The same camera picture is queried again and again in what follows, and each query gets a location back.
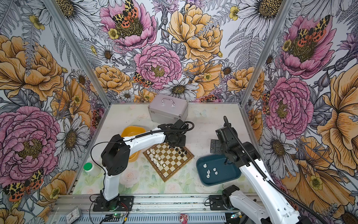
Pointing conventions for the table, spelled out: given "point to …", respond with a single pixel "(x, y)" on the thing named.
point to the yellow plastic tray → (130, 131)
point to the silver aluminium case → (166, 109)
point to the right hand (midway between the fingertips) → (222, 150)
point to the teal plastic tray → (211, 170)
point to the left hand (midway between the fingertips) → (181, 146)
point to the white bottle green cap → (90, 169)
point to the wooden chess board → (167, 161)
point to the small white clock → (73, 215)
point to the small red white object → (183, 218)
